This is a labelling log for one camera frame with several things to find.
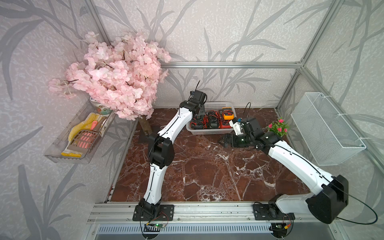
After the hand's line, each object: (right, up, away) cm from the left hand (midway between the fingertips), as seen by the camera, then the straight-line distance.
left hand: (198, 109), depth 95 cm
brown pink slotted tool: (-47, -15, -34) cm, 60 cm away
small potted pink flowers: (+50, -11, -3) cm, 51 cm away
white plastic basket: (+10, +5, +29) cm, 31 cm away
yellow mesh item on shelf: (-51, -9, -28) cm, 58 cm away
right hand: (+14, -18, -17) cm, 28 cm away
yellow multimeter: (+19, -3, +2) cm, 20 cm away
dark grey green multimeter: (+9, -7, +2) cm, 12 cm away
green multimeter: (-1, -9, +5) cm, 10 cm away
